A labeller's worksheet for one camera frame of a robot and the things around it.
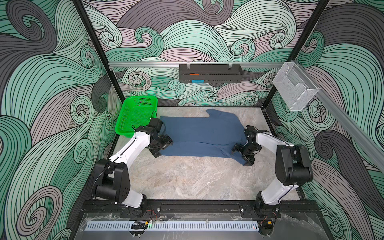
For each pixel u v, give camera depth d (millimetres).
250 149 767
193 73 951
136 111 1180
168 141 760
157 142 714
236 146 854
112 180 423
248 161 804
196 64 946
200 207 754
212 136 1041
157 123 703
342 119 602
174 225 698
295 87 782
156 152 745
